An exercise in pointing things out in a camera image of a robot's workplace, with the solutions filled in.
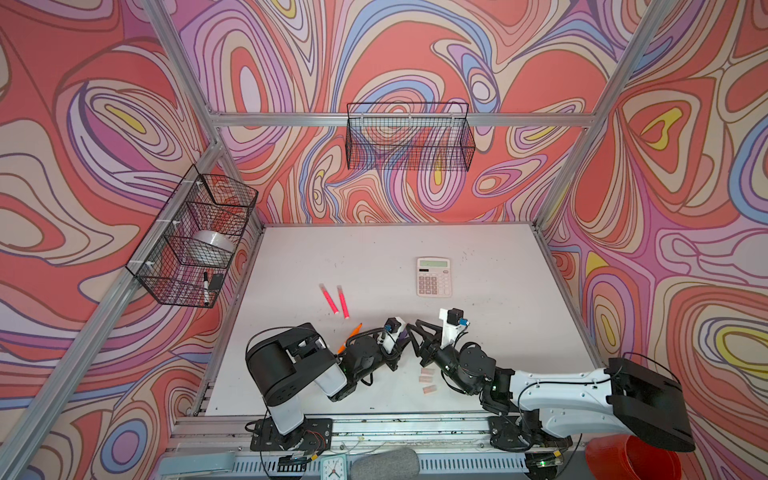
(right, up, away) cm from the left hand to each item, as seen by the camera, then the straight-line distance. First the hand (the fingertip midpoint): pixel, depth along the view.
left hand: (412, 336), depth 84 cm
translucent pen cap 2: (+4, -9, -2) cm, 10 cm away
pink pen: (-27, +8, +14) cm, 31 cm away
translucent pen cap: (-23, +11, +17) cm, 31 cm away
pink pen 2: (-22, +7, +14) cm, 27 cm away
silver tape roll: (-50, +28, -11) cm, 59 cm away
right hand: (-1, +4, -10) cm, 11 cm away
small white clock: (-20, -25, -17) cm, 36 cm away
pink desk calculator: (+9, +16, +17) cm, 25 cm away
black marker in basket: (-52, +15, -12) cm, 55 cm away
